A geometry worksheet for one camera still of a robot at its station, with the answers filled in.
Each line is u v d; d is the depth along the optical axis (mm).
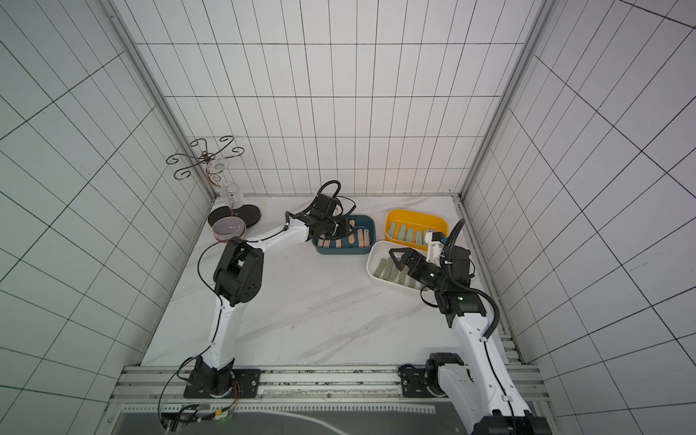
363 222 1045
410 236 1063
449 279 579
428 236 719
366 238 1035
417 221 1108
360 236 1035
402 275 941
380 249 957
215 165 834
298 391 726
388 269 954
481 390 432
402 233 1047
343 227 866
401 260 680
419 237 1039
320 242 1021
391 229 1063
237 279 565
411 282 697
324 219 795
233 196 881
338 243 1025
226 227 1035
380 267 955
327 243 1027
